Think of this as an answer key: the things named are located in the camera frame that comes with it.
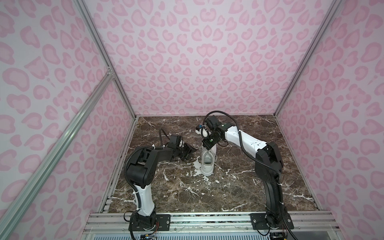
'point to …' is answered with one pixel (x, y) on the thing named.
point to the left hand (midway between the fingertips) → (198, 149)
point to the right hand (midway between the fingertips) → (205, 143)
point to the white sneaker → (209, 157)
